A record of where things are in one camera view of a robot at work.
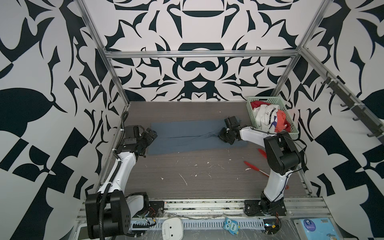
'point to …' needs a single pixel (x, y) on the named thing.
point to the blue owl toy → (231, 225)
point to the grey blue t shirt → (184, 136)
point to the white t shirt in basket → (265, 116)
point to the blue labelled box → (319, 228)
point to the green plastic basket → (277, 100)
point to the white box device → (172, 229)
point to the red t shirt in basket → (282, 124)
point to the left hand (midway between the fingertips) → (151, 134)
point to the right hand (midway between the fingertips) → (219, 135)
